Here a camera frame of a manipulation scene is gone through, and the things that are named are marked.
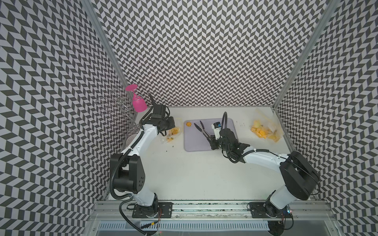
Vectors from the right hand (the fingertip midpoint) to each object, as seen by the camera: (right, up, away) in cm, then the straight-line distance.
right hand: (209, 139), depth 88 cm
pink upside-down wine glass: (-45, +23, +6) cm, 51 cm away
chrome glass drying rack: (-63, +25, +14) cm, 69 cm away
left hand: (-23, +9, +1) cm, 24 cm away
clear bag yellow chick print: (-24, +2, +14) cm, 27 cm away
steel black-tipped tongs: (-3, +4, +5) cm, 7 cm away
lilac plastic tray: (-9, -2, +9) cm, 13 cm away
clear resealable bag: (+39, +7, +4) cm, 40 cm away
